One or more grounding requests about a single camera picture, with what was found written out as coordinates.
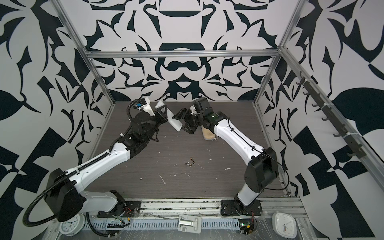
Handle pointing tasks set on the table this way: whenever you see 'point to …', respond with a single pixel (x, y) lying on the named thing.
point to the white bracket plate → (190, 223)
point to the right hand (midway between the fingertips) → (175, 121)
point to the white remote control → (175, 122)
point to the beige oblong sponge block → (207, 134)
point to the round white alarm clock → (73, 227)
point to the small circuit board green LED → (246, 226)
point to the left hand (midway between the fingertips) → (167, 103)
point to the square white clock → (284, 225)
